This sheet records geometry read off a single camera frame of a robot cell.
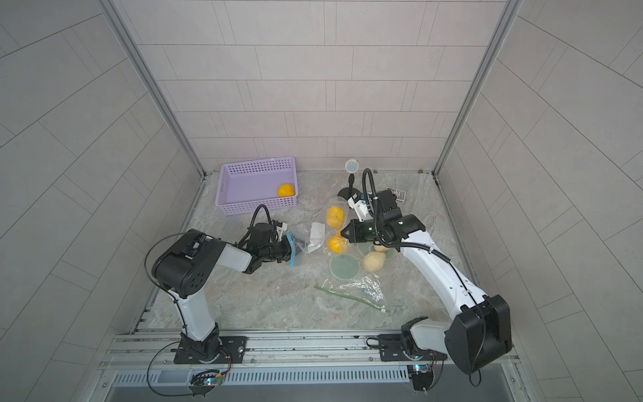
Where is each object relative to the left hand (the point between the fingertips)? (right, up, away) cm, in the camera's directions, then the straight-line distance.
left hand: (308, 246), depth 92 cm
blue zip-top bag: (+5, +4, -7) cm, 10 cm away
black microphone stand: (+15, +20, +14) cm, 29 cm away
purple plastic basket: (-28, +23, +13) cm, 39 cm away
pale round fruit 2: (+26, 0, -5) cm, 27 cm away
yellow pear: (-11, +21, +11) cm, 26 cm away
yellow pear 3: (+11, +4, -17) cm, 21 cm away
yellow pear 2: (+10, +12, -9) cm, 18 cm away
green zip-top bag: (+14, -9, -6) cm, 18 cm away
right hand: (+12, +8, -16) cm, 22 cm away
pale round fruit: (+23, -3, -9) cm, 25 cm away
